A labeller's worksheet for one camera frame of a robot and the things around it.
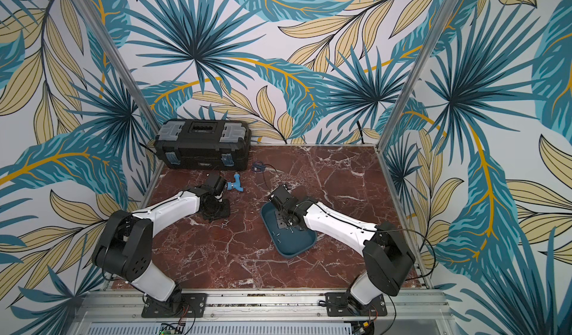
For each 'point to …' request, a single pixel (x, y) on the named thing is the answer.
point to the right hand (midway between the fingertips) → (285, 216)
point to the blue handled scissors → (258, 167)
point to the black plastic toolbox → (205, 145)
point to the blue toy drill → (237, 183)
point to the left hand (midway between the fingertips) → (225, 215)
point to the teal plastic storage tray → (290, 242)
